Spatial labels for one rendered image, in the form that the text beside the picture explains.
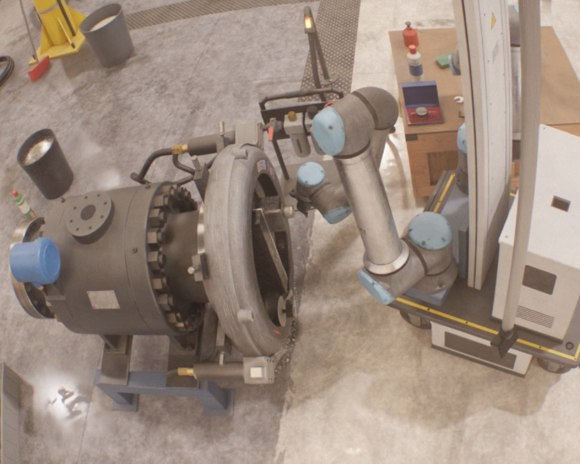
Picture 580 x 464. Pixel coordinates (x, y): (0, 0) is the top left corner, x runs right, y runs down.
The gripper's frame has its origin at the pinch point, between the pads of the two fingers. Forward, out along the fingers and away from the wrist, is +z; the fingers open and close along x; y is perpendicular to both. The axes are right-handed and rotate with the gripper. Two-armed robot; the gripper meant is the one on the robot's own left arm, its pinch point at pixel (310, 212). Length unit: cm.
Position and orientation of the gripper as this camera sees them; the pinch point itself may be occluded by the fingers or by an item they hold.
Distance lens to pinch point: 255.8
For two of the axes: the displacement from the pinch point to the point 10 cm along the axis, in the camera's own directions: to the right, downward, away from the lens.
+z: -0.5, 3.1, 9.5
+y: -8.0, -5.8, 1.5
